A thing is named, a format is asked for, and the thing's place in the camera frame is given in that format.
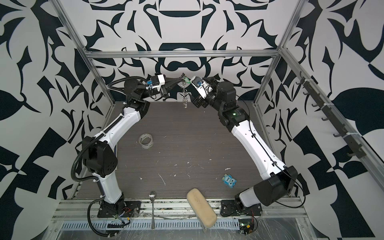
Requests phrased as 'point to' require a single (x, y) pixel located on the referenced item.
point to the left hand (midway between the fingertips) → (182, 72)
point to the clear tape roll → (146, 140)
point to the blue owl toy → (229, 180)
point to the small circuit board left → (118, 225)
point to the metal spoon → (152, 195)
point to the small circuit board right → (246, 225)
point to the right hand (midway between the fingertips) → (199, 82)
